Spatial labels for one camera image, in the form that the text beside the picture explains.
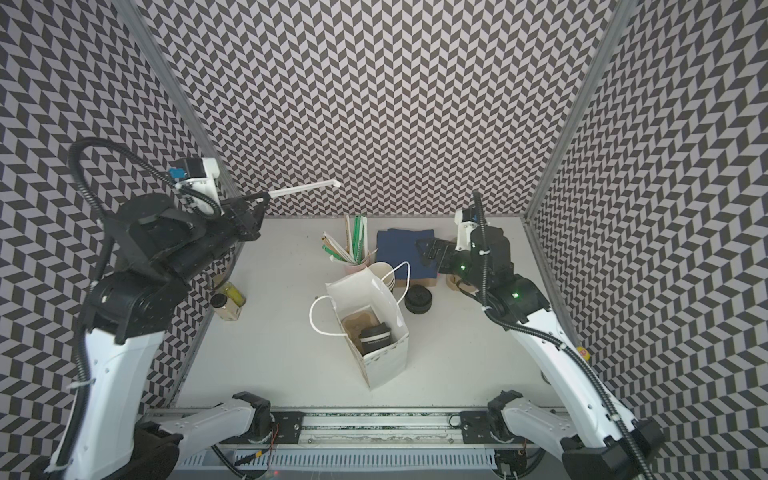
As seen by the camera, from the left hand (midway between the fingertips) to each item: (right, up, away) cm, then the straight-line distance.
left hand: (272, 201), depth 54 cm
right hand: (+31, -10, +16) cm, 36 cm away
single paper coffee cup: (+17, -32, +20) cm, 41 cm away
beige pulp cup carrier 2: (+41, -21, +42) cm, 63 cm away
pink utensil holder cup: (+13, -13, +43) cm, 47 cm away
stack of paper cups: (+18, -16, +34) cm, 41 cm away
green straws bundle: (+10, -6, +40) cm, 42 cm away
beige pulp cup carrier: (+10, -31, +33) cm, 47 cm away
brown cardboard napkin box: (+33, -20, +40) cm, 56 cm away
